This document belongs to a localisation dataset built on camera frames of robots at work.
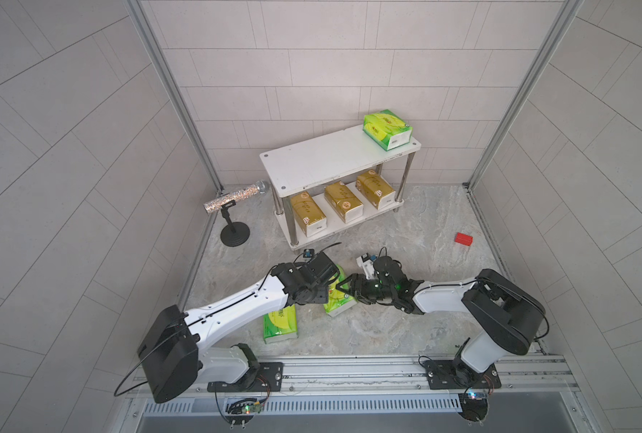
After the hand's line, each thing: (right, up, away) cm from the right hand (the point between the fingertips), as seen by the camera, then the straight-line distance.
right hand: (341, 292), depth 83 cm
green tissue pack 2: (-1, -1, -5) cm, 6 cm away
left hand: (-6, +1, -2) cm, 6 cm away
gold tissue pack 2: (+1, +28, +11) cm, 31 cm away
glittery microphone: (-28, +33, +9) cm, 44 cm away
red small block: (+45, +15, +17) cm, 51 cm away
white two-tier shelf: (-12, +39, -4) cm, 41 cm away
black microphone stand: (-39, +16, +16) cm, 46 cm away
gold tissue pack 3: (+13, +33, +17) cm, 39 cm away
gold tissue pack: (-11, +23, +8) cm, 27 cm away
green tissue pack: (-17, -6, -9) cm, 20 cm away
